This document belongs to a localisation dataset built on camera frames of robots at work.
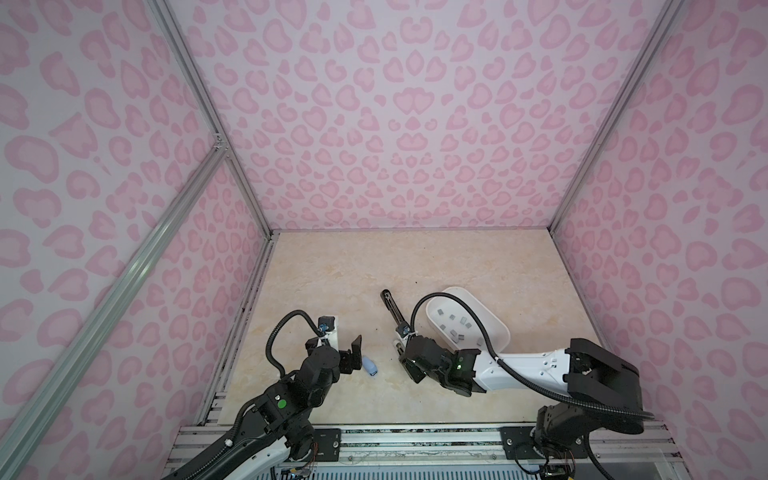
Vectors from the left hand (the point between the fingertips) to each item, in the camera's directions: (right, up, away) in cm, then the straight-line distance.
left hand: (347, 333), depth 77 cm
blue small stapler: (+5, -11, +7) cm, 14 cm away
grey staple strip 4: (+32, -4, +13) cm, 35 cm away
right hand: (+16, -7, +6) cm, 18 cm away
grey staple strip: (+27, +2, +20) cm, 34 cm away
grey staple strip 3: (+36, -2, +18) cm, 40 cm away
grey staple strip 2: (+27, -2, +16) cm, 31 cm away
